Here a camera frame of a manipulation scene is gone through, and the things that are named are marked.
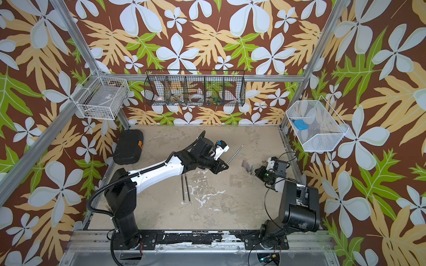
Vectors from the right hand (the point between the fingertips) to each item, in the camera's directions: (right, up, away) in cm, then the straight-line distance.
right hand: (255, 169), depth 95 cm
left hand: (-17, +5, -16) cm, 24 cm away
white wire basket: (-83, +39, -9) cm, 93 cm away
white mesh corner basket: (+29, +25, -10) cm, 40 cm away
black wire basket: (-37, +48, +3) cm, 61 cm away
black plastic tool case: (-77, +13, +7) cm, 79 cm away
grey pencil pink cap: (-39, -11, -5) cm, 40 cm away
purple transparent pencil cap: (-4, 0, +3) cm, 5 cm away
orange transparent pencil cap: (-5, +2, +6) cm, 9 cm away
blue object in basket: (+22, +25, -9) cm, 34 cm away
